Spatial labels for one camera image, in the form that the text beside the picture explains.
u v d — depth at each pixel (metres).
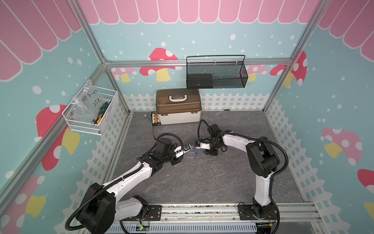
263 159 0.52
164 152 0.63
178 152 0.70
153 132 1.09
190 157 0.96
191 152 0.97
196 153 0.97
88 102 0.72
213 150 0.87
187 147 0.71
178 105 0.97
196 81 0.91
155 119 1.13
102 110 0.74
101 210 0.40
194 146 0.89
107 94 0.79
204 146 0.87
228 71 0.99
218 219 0.74
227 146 0.70
